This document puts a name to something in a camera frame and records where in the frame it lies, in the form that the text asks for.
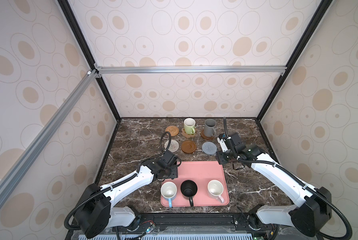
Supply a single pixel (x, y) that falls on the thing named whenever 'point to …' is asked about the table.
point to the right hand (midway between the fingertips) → (220, 155)
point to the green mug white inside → (189, 124)
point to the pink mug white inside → (215, 189)
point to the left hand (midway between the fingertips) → (178, 171)
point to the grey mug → (209, 131)
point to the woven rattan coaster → (173, 130)
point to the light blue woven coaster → (209, 148)
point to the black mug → (189, 188)
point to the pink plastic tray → (202, 173)
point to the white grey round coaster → (174, 146)
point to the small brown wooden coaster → (188, 146)
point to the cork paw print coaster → (185, 135)
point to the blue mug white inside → (168, 190)
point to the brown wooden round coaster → (206, 137)
